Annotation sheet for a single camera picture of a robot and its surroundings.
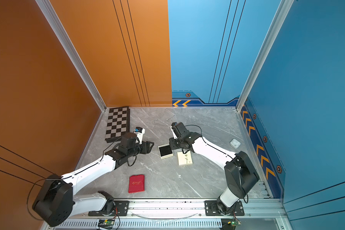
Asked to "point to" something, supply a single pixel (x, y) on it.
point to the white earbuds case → (235, 143)
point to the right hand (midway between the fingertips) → (172, 142)
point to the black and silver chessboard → (118, 123)
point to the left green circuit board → (110, 222)
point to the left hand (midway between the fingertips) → (151, 141)
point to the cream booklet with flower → (184, 159)
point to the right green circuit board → (234, 223)
